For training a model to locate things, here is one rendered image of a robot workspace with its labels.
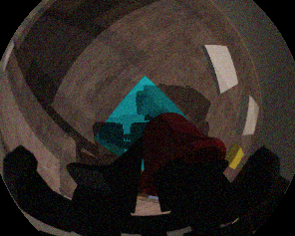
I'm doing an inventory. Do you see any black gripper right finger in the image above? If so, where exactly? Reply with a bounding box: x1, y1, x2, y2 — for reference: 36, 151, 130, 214
152, 157, 229, 211

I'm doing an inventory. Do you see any beige flat square pad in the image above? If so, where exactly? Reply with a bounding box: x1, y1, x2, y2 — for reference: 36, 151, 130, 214
201, 45, 237, 94

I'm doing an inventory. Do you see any yellow block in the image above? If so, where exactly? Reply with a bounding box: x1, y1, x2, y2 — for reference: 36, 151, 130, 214
224, 144, 244, 169

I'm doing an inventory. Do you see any tan wooden bar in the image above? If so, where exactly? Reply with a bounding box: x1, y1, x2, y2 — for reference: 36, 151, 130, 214
137, 188, 150, 199

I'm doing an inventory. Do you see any beige flat square block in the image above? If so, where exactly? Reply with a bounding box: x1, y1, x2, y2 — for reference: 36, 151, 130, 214
236, 94, 260, 136

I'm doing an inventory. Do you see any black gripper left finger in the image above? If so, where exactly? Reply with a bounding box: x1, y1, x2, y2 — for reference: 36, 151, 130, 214
67, 137, 144, 213

